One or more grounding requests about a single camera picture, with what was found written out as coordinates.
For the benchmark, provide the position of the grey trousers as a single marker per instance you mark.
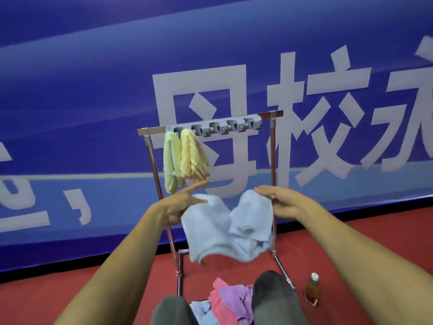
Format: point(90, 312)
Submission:
point(274, 301)

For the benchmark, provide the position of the yellow towel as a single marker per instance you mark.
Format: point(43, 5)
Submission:
point(193, 155)

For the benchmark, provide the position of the light green towel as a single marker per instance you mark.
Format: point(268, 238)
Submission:
point(170, 159)

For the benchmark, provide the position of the chrome metal rack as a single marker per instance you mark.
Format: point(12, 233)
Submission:
point(150, 131)

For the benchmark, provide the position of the grey plastic hook rail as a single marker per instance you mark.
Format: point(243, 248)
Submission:
point(216, 125)

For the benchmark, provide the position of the person's left forearm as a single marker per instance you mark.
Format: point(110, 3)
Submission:
point(115, 270)

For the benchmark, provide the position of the purple towel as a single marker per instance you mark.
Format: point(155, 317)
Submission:
point(236, 299)

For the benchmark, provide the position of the person's right hand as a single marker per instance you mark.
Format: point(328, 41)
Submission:
point(291, 204)

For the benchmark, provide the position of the person's right forearm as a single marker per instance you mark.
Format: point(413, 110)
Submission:
point(365, 260)

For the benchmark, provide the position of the person's left hand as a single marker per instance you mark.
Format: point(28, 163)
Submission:
point(172, 208)

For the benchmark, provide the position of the blue printed banner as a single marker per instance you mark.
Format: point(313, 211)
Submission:
point(67, 98)

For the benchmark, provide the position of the pink towel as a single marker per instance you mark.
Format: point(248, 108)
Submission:
point(220, 309)

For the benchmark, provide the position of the light blue towel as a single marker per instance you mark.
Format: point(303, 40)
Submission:
point(201, 313)
point(209, 230)

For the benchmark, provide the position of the bottle of amber liquid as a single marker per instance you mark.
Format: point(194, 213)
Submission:
point(313, 291)

